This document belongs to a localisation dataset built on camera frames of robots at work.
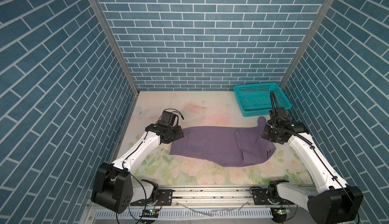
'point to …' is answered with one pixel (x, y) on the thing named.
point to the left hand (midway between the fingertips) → (181, 134)
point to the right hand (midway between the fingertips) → (265, 133)
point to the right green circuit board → (279, 213)
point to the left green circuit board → (150, 213)
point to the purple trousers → (225, 146)
